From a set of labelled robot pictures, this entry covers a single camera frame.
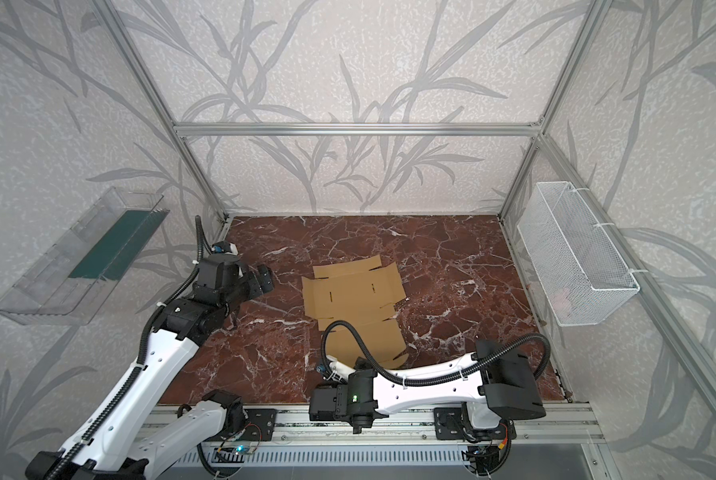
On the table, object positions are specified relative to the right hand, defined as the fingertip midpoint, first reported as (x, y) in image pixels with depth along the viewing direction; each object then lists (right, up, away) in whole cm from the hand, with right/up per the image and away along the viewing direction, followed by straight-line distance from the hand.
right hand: (362, 363), depth 76 cm
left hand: (-26, +25, 0) cm, 36 cm away
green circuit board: (-32, -21, -3) cm, 38 cm away
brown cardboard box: (-2, +14, +24) cm, 28 cm away
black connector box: (+30, -21, -5) cm, 37 cm away
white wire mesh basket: (+46, +25, -14) cm, 54 cm away
